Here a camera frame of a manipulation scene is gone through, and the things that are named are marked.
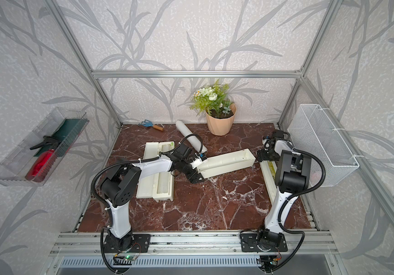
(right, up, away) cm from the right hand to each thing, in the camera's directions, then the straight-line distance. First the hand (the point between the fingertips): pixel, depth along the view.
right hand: (267, 156), depth 102 cm
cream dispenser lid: (-2, -7, -9) cm, 12 cm away
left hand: (-40, -9, -9) cm, 42 cm away
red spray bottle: (-94, +3, -42) cm, 103 cm away
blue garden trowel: (-78, +21, +18) cm, 82 cm away
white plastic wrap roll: (-44, +10, +3) cm, 45 cm away
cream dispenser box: (-25, -3, -6) cm, 26 cm away
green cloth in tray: (-96, +13, -32) cm, 102 cm away
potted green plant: (-33, +31, -9) cm, 46 cm away
